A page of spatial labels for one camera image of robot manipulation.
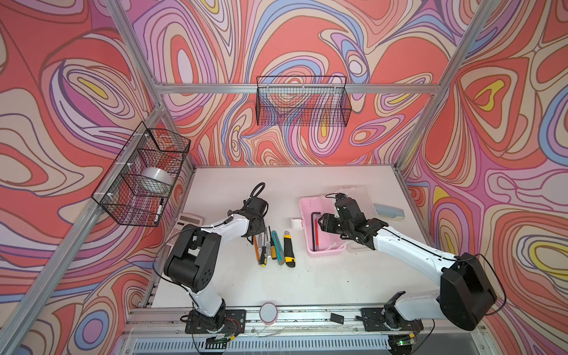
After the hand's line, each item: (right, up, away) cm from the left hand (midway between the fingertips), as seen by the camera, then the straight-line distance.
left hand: (259, 226), depth 96 cm
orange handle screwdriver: (+6, -8, -7) cm, 12 cm away
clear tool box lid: (+46, +11, 0) cm, 47 cm away
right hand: (+27, +2, -10) cm, 29 cm away
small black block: (+29, -28, -22) cm, 46 cm away
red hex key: (+25, -3, -3) cm, 25 cm away
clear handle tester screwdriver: (+4, -8, -7) cm, 12 cm away
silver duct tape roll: (-32, +21, -22) cm, 44 cm away
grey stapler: (+60, +6, +5) cm, 60 cm away
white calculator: (-34, +2, 0) cm, 34 cm away
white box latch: (+16, +2, -5) cm, 17 cm away
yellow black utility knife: (+13, -11, -8) cm, 18 cm away
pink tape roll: (+6, -24, -25) cm, 35 cm away
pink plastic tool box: (+26, -6, -4) cm, 27 cm away
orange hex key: (-1, -8, -5) cm, 10 cm away
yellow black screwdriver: (+3, -11, -9) cm, 14 cm away
